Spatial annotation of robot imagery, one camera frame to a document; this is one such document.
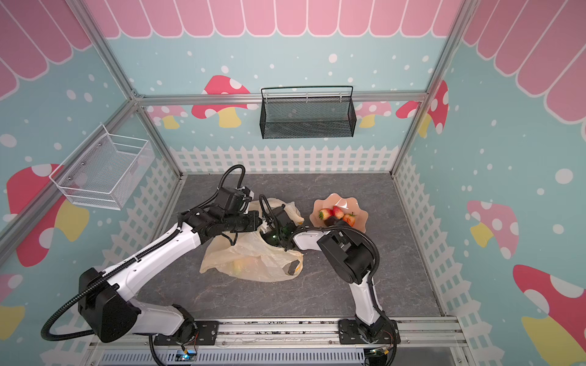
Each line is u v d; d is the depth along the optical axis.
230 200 0.60
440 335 0.75
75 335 0.44
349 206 1.03
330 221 0.98
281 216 0.76
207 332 0.75
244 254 0.76
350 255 0.53
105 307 0.39
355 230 0.50
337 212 1.00
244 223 0.69
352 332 0.74
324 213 0.99
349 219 0.97
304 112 0.99
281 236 0.76
